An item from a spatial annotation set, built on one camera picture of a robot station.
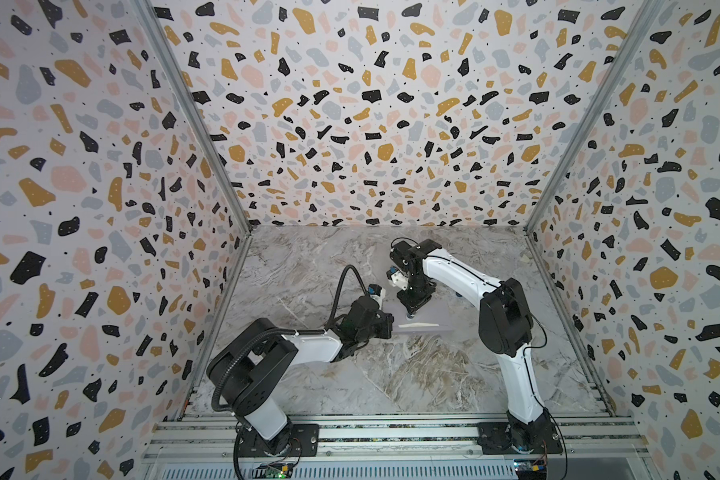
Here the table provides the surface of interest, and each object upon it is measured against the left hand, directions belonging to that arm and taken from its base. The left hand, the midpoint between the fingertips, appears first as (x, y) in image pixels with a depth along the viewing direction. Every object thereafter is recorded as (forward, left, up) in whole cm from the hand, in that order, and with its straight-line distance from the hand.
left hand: (398, 313), depth 88 cm
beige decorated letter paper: (+1, -7, -9) cm, 11 cm away
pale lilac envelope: (+5, -14, -8) cm, 17 cm away
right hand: (+4, -3, -1) cm, 6 cm away
